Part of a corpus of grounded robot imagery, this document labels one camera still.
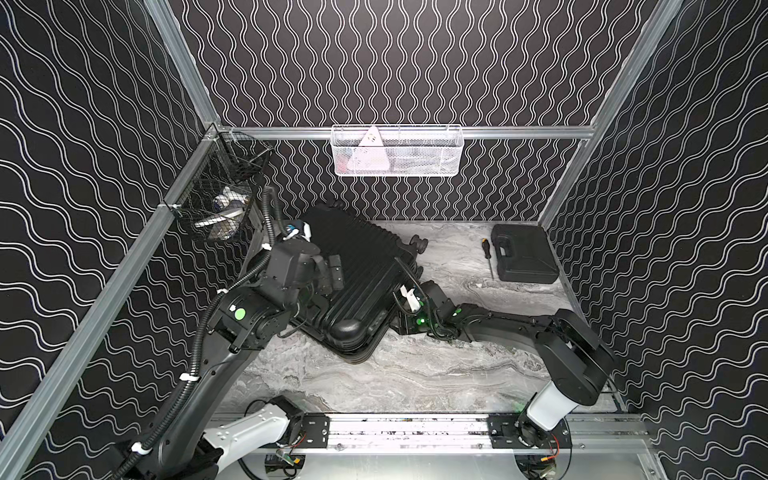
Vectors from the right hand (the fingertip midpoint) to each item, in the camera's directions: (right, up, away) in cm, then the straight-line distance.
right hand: (395, 322), depth 88 cm
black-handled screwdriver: (+35, +20, +22) cm, 46 cm away
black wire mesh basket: (-51, +36, -4) cm, 63 cm away
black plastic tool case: (+45, +20, +15) cm, 51 cm away
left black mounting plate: (-20, -24, -12) cm, 34 cm away
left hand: (-17, +19, -24) cm, 35 cm away
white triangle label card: (-7, +50, +3) cm, 51 cm away
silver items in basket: (-48, +34, 0) cm, 59 cm away
